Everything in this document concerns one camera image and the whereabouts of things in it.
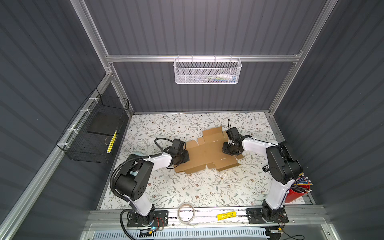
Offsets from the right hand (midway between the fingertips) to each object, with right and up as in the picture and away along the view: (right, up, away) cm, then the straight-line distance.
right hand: (226, 150), depth 98 cm
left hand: (-24, -5, -4) cm, 24 cm away
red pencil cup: (+25, -16, -28) cm, 41 cm away
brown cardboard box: (-12, 0, +1) cm, 12 cm away
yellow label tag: (-5, -28, -24) cm, 38 cm away
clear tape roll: (-24, -31, -26) cm, 47 cm away
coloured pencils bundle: (+32, -12, -26) cm, 43 cm away
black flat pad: (-67, +18, -23) cm, 73 cm away
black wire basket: (-71, +11, -26) cm, 77 cm away
